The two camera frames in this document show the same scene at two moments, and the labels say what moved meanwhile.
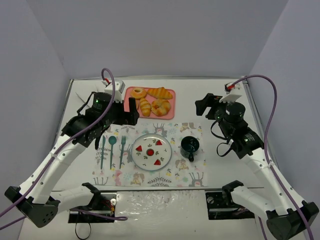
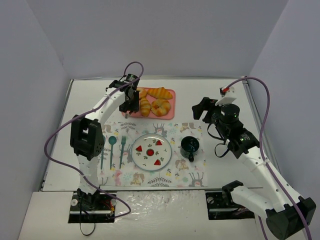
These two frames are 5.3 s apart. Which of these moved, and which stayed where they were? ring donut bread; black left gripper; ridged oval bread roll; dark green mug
Moved: black left gripper
Stayed: dark green mug; ring donut bread; ridged oval bread roll
